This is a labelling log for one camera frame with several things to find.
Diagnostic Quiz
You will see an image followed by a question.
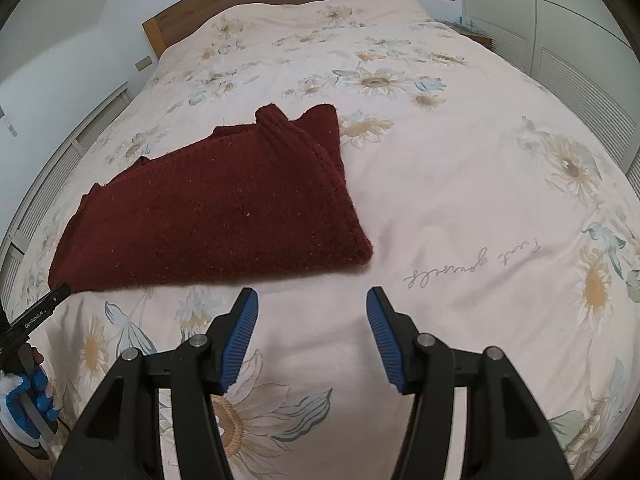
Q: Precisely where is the dark red knit sweater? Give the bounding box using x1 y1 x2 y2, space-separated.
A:
48 102 374 295

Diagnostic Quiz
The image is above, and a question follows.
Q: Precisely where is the bed with floral duvet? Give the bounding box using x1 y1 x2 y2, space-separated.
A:
0 0 640 480

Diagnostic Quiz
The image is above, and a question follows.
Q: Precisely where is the white louvered wardrobe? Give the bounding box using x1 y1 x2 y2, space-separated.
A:
457 0 640 206

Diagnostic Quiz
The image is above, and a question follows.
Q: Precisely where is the wooden headboard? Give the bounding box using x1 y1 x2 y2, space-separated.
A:
142 0 409 62

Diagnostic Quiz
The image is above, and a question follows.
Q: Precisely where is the wooden nightstand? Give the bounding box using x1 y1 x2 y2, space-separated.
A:
448 17 494 51

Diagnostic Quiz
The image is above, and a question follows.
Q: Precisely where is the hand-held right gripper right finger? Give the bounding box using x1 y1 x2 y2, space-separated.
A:
366 287 574 480

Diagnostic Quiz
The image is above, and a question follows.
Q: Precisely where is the person's left hand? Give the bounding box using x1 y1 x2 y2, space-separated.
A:
0 347 62 442

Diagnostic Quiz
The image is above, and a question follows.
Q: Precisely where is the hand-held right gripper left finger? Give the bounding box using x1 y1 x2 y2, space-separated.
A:
52 287 260 480

